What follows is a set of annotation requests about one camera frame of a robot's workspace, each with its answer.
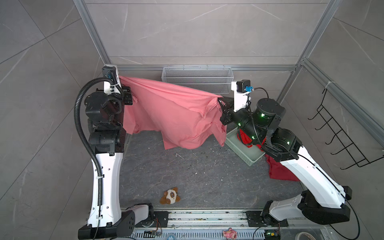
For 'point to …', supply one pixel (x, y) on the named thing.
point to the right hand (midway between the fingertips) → (219, 96)
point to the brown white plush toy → (170, 196)
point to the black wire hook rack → (338, 134)
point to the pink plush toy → (230, 234)
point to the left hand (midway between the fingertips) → (113, 73)
